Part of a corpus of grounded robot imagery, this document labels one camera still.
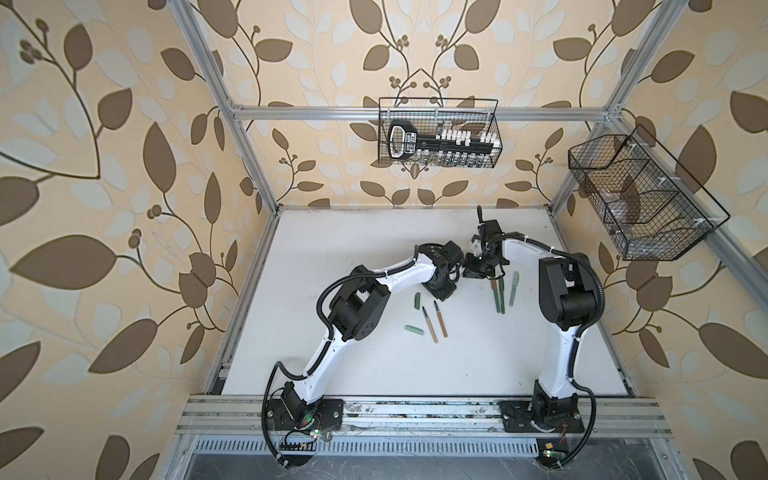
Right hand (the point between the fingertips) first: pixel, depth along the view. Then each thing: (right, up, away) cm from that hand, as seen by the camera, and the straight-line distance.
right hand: (466, 276), depth 101 cm
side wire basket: (+39, +20, -28) cm, 52 cm away
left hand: (-7, -4, -5) cm, 10 cm away
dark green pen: (+11, -5, -4) cm, 13 cm away
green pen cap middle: (-17, -7, -6) cm, 19 cm away
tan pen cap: (+9, -2, -2) cm, 10 cm away
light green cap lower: (-19, -14, -12) cm, 26 cm away
